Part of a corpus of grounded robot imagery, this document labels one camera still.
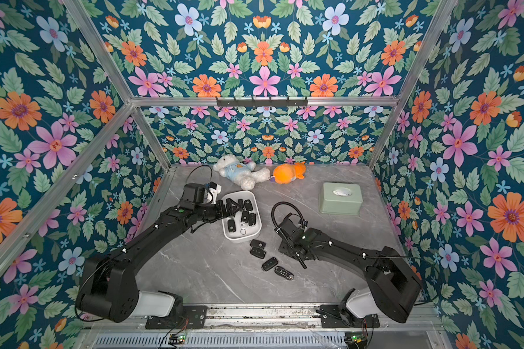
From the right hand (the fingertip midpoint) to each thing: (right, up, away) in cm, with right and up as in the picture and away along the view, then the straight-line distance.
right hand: (284, 248), depth 85 cm
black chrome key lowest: (0, -9, -3) cm, 9 cm away
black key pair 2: (-23, +7, +11) cm, 26 cm away
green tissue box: (+26, +19, +12) cm, 34 cm away
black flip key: (-5, -6, 0) cm, 7 cm away
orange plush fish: (+1, +31, +22) cm, 38 cm away
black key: (-11, 0, +5) cm, 12 cm away
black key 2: (-11, -3, +3) cm, 11 cm away
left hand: (-19, +16, -1) cm, 25 cm away
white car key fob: (-18, +7, +11) cm, 22 cm away
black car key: (-16, +15, +17) cm, 28 cm away
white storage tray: (-13, +5, +6) cm, 15 cm away
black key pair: (-14, +10, +13) cm, 22 cm away
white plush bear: (-20, +31, +23) cm, 44 cm away
